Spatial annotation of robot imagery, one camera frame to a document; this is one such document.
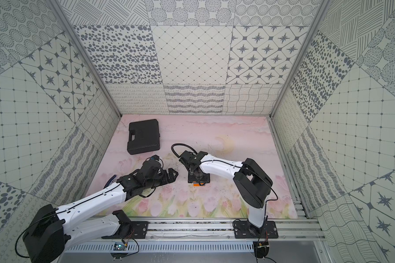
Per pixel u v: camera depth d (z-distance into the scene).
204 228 0.76
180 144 0.82
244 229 0.75
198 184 0.74
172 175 0.75
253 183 0.47
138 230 0.73
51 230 0.39
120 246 0.72
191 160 0.67
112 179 0.89
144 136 1.04
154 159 0.76
